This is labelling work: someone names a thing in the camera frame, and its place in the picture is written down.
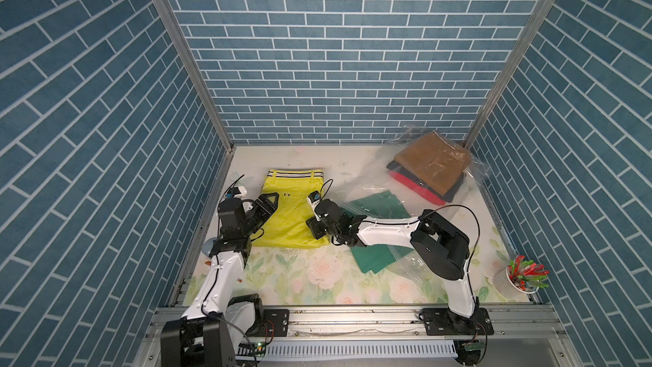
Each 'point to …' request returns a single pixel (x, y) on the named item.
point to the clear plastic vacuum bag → (377, 179)
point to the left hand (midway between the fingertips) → (281, 198)
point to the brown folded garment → (435, 160)
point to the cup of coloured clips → (520, 278)
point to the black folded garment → (448, 197)
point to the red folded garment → (418, 188)
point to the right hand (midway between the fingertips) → (311, 219)
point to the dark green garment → (378, 257)
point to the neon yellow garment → (284, 224)
